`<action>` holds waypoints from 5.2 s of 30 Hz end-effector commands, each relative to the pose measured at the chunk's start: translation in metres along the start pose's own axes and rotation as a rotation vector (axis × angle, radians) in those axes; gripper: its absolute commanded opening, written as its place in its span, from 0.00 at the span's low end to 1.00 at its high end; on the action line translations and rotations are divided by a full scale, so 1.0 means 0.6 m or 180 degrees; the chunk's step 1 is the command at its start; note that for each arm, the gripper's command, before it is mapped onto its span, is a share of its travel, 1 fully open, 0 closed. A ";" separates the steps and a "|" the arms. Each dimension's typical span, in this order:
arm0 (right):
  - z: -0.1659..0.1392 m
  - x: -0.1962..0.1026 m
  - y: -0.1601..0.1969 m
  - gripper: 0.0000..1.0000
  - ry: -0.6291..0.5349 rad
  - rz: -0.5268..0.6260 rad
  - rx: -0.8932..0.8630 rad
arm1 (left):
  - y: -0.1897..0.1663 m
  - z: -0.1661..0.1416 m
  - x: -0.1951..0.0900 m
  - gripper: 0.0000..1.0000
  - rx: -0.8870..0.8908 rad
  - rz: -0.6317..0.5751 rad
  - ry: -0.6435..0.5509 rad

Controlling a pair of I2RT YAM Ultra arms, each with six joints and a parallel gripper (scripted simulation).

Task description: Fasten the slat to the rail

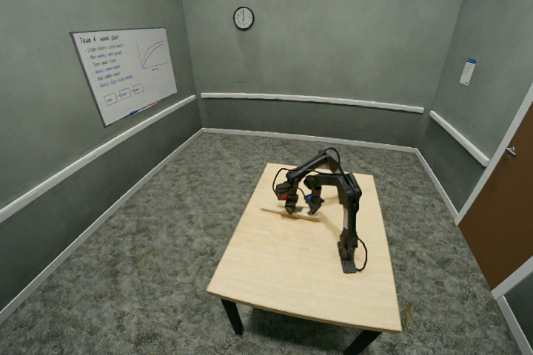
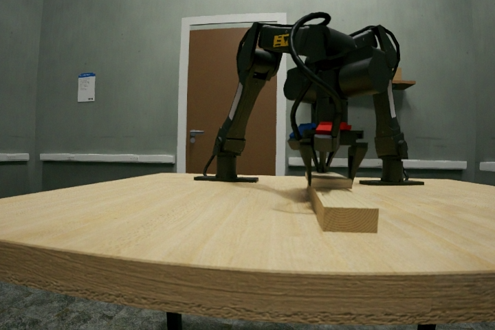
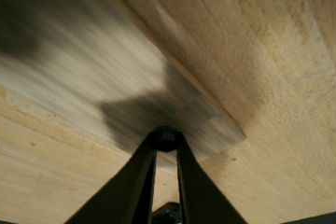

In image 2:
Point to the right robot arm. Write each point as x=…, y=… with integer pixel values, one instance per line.
x=364, y=72

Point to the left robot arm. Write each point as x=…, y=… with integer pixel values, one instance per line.
x=389, y=141

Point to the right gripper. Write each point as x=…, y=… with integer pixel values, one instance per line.
x=324, y=118

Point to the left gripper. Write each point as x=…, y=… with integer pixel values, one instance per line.
x=322, y=161

